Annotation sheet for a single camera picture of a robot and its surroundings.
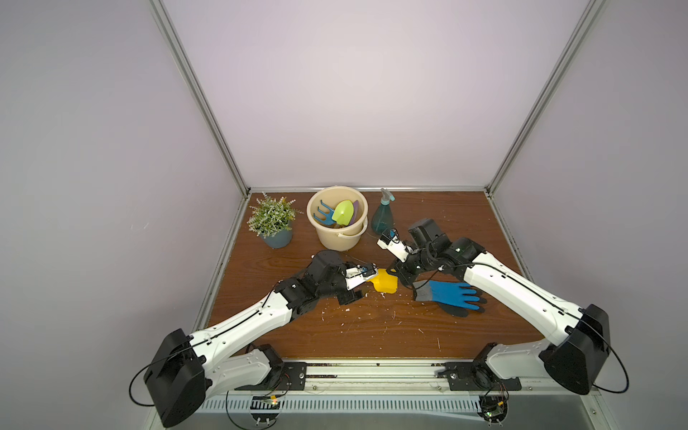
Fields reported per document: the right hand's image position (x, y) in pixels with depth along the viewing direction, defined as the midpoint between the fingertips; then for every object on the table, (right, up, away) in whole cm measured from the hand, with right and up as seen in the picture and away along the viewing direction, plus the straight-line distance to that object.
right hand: (389, 262), depth 76 cm
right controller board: (+27, -38, -6) cm, 47 cm away
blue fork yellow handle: (-20, +11, +23) cm, 33 cm away
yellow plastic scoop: (-1, -6, +1) cm, 6 cm away
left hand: (-6, -4, 0) cm, 8 cm away
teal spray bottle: (+1, +13, +26) cm, 29 cm away
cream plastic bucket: (-16, +6, +10) cm, 20 cm away
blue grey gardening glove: (+21, -12, +9) cm, 26 cm away
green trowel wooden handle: (-14, +14, +24) cm, 31 cm away
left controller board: (-35, -40, -4) cm, 53 cm away
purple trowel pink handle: (-9, +14, +22) cm, 28 cm away
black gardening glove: (+25, -18, +9) cm, 32 cm away
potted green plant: (-38, +12, +14) cm, 42 cm away
